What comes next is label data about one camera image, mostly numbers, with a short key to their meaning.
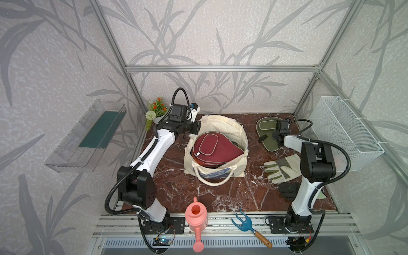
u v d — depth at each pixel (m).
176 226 0.74
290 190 0.84
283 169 0.91
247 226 0.74
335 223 0.76
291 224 0.67
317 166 0.53
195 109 0.74
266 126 1.10
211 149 0.81
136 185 0.43
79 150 0.63
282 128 0.82
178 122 0.63
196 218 0.66
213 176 0.80
